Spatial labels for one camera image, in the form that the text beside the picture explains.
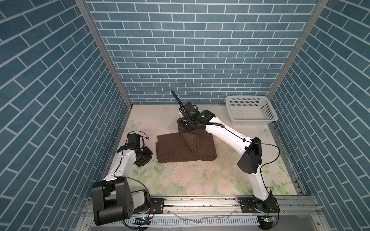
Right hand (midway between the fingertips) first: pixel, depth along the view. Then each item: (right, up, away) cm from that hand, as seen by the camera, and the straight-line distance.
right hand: (176, 127), depth 82 cm
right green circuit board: (+47, -45, -12) cm, 67 cm away
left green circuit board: (-15, -48, -9) cm, 51 cm away
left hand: (-16, -18, +4) cm, 24 cm away
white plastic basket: (+58, +12, +37) cm, 69 cm away
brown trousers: (+5, -11, -2) cm, 13 cm away
